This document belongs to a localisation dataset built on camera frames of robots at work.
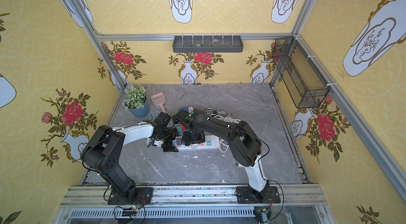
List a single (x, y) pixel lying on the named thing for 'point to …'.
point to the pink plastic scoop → (158, 99)
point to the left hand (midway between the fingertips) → (180, 140)
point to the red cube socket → (183, 128)
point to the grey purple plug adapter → (178, 140)
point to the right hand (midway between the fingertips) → (188, 146)
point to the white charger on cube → (190, 109)
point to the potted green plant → (136, 101)
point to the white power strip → (211, 142)
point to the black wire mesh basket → (305, 85)
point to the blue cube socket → (185, 109)
